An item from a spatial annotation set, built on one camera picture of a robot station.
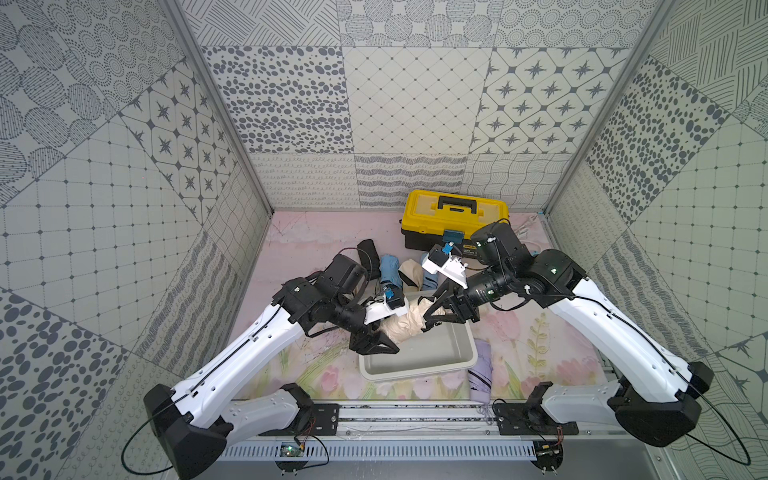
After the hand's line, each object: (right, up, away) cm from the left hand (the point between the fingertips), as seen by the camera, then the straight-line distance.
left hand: (396, 330), depth 64 cm
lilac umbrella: (+23, -17, +14) cm, 31 cm away
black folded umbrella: (-9, +13, +40) cm, 43 cm away
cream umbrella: (+1, +2, -6) cm, 7 cm away
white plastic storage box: (+14, -12, +20) cm, 27 cm away
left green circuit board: (-26, -32, +7) cm, 41 cm away
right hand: (+7, +5, -5) cm, 10 cm away
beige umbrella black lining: (+5, +9, +26) cm, 28 cm away
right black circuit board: (+37, -33, +7) cm, 50 cm away
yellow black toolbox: (+14, +27, +31) cm, 44 cm away
